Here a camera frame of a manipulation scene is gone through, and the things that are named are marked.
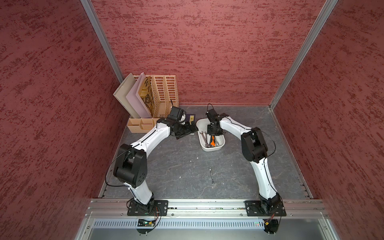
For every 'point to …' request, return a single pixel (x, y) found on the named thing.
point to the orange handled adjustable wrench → (213, 143)
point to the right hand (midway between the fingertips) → (213, 134)
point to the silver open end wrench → (205, 140)
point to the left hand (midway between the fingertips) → (191, 134)
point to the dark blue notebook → (190, 117)
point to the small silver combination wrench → (210, 169)
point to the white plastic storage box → (202, 125)
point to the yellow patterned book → (147, 96)
